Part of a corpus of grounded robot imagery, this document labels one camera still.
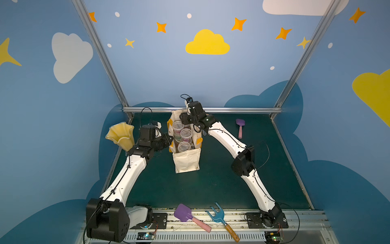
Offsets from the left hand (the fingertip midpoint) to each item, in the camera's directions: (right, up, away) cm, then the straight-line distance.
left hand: (176, 136), depth 81 cm
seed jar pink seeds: (+5, +1, +2) cm, 5 cm away
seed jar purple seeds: (0, +5, +6) cm, 8 cm away
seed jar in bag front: (+4, -5, -1) cm, 7 cm away
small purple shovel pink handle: (+45, +9, +34) cm, 57 cm away
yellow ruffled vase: (-34, +1, +9) cm, 35 cm away
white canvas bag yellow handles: (+5, -13, -1) cm, 14 cm away
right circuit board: (+47, -48, -10) cm, 68 cm away
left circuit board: (-13, -47, -10) cm, 50 cm away
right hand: (+5, +14, +12) cm, 19 cm away
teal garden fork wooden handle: (+22, -40, -6) cm, 46 cm away
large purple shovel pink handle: (+5, -40, -4) cm, 40 cm away
